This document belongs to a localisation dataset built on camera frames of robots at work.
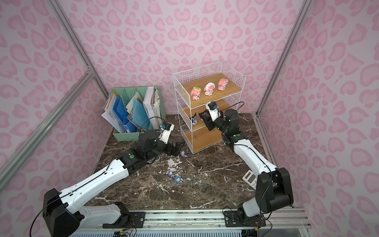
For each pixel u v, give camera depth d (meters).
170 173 0.87
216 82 0.71
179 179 0.85
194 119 0.78
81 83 0.83
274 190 0.42
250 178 0.86
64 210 0.40
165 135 0.64
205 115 0.80
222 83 0.71
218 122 0.70
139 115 0.94
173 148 0.65
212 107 0.66
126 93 1.03
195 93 0.67
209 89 0.69
